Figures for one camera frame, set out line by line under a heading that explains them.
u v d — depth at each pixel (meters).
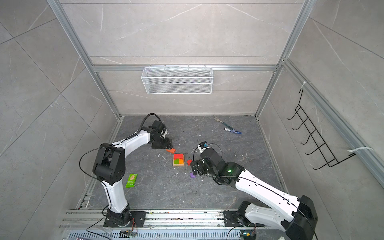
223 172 0.54
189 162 0.93
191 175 0.88
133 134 0.63
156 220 0.75
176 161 0.92
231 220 0.73
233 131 1.10
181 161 0.92
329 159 0.60
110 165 0.51
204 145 0.66
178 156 0.93
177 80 1.01
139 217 0.73
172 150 0.98
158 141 0.82
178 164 0.92
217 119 1.18
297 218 0.38
